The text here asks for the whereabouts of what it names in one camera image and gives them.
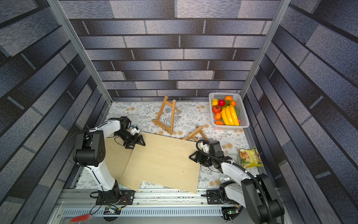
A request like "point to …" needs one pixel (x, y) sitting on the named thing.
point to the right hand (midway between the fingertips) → (192, 157)
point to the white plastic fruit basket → (238, 106)
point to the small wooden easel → (160, 125)
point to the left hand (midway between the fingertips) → (141, 144)
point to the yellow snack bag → (251, 158)
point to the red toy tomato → (216, 109)
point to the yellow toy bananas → (229, 115)
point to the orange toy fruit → (229, 97)
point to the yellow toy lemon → (214, 101)
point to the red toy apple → (221, 102)
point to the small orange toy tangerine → (217, 115)
